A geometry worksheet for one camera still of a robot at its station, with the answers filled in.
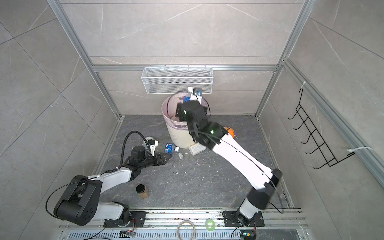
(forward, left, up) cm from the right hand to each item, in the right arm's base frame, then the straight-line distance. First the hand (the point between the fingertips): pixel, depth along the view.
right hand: (187, 107), depth 66 cm
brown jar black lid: (-25, +26, -34) cm, 50 cm away
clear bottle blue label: (+1, +14, -36) cm, 39 cm away
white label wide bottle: (+1, -4, -36) cm, 37 cm away
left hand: (-5, +14, -32) cm, 35 cm away
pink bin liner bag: (+20, +13, -18) cm, 30 cm away
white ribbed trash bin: (+2, +6, -19) cm, 20 cm away
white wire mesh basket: (+40, +13, -11) cm, 44 cm away
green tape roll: (-40, -11, -42) cm, 59 cm away
